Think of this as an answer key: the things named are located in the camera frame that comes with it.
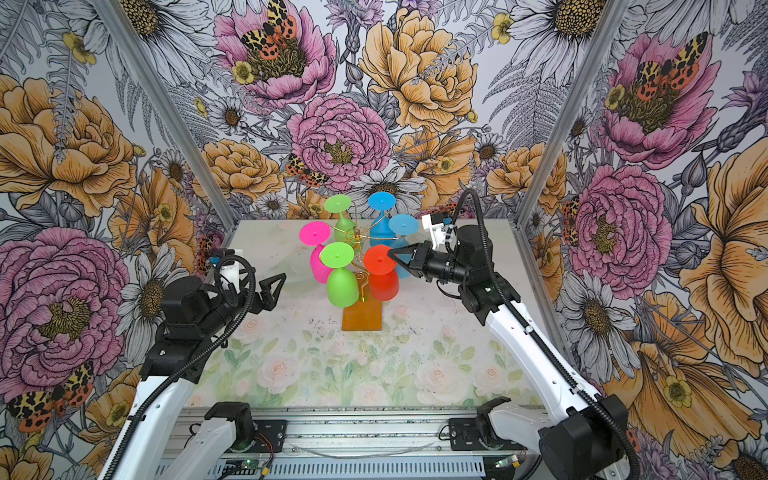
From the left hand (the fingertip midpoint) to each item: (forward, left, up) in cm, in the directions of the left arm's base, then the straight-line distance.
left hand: (270, 282), depth 72 cm
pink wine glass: (+9, -11, +7) cm, 16 cm away
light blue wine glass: (+12, -32, +7) cm, 35 cm away
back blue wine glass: (+17, -26, -1) cm, 31 cm away
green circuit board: (-33, +4, -26) cm, 42 cm away
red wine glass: (+2, -27, -2) cm, 27 cm away
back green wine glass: (+21, -15, +6) cm, 27 cm away
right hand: (0, -28, +7) cm, 29 cm away
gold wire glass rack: (+10, -20, +4) cm, 23 cm away
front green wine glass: (0, -17, -1) cm, 17 cm away
